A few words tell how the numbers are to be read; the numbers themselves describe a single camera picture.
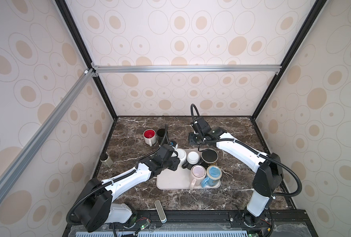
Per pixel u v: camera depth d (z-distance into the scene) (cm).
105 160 86
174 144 75
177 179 87
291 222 73
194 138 77
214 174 78
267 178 45
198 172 78
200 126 64
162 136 118
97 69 90
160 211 73
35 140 54
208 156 85
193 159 85
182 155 88
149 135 103
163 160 64
